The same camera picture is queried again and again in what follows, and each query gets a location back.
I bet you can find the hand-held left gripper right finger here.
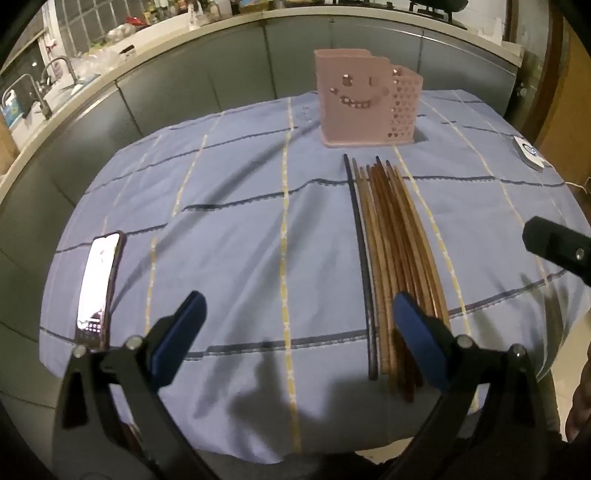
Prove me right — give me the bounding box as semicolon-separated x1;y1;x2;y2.
392;291;550;480

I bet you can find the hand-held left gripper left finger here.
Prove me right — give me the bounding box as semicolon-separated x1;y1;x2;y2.
53;291;218;480

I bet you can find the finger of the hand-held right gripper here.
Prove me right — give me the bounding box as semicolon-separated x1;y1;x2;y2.
522;216;591;288

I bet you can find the bundle of wooden chopsticks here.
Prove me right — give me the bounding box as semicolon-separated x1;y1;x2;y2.
351;157;452;404

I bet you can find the pink smiley utensil holder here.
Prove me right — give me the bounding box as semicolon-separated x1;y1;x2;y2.
314;48;423;149

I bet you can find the smartphone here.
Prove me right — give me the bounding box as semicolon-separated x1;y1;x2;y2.
74;231;127;354

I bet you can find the blue checked tablecloth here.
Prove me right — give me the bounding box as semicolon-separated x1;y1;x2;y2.
39;88;591;464

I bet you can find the wooden cutting board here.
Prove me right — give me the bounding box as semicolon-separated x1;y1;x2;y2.
0;108;20;163

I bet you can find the black gas stove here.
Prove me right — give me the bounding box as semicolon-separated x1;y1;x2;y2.
407;0;468;27

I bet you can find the blue and white container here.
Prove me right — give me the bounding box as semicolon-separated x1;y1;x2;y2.
1;90;25;131

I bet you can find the chrome kitchen faucet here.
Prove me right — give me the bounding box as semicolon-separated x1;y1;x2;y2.
39;55;78;121

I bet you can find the kitchen counter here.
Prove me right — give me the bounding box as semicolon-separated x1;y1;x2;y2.
0;4;525;195

